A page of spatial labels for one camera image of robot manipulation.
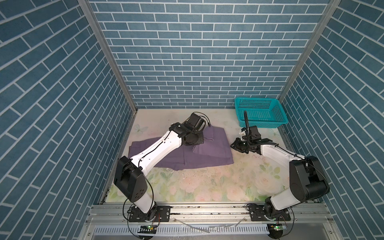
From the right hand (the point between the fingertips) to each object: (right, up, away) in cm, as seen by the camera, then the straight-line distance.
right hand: (232, 145), depth 92 cm
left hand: (-18, +4, -10) cm, 21 cm away
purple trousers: (-11, -3, -1) cm, 12 cm away
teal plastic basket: (+31, +23, +28) cm, 47 cm away
